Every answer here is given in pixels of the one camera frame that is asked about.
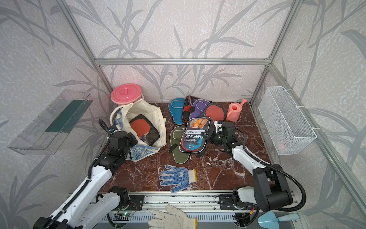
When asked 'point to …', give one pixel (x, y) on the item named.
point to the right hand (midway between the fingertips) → (201, 133)
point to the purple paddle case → (199, 106)
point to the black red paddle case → (188, 108)
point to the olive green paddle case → (178, 156)
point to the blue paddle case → (176, 106)
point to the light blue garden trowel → (269, 220)
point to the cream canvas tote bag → (120, 118)
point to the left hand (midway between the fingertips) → (133, 134)
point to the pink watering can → (234, 110)
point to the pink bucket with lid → (127, 94)
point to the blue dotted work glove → (175, 176)
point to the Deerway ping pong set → (192, 140)
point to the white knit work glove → (173, 218)
